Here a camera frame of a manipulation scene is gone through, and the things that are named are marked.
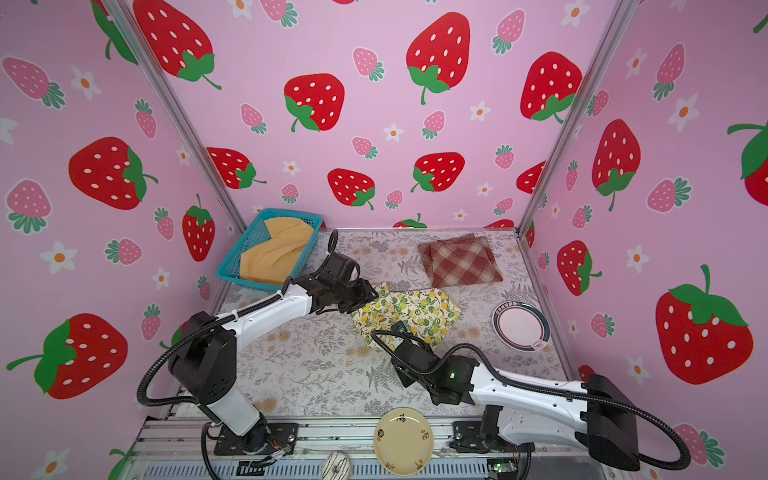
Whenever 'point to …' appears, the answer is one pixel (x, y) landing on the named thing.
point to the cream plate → (403, 442)
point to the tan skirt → (276, 261)
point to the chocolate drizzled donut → (335, 466)
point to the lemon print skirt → (425, 313)
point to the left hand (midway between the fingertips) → (377, 295)
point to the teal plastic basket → (255, 234)
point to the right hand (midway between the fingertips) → (397, 356)
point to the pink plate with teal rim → (520, 326)
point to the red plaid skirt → (460, 260)
